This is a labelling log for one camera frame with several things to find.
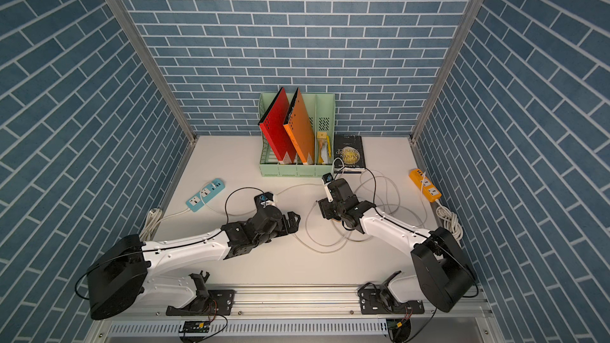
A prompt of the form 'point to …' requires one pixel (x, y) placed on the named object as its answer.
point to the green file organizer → (319, 110)
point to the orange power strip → (429, 190)
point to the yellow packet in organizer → (324, 148)
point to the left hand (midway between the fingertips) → (297, 223)
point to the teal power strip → (206, 194)
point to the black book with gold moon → (349, 148)
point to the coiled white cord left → (151, 222)
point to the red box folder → (272, 125)
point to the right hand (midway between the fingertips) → (329, 199)
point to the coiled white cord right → (450, 221)
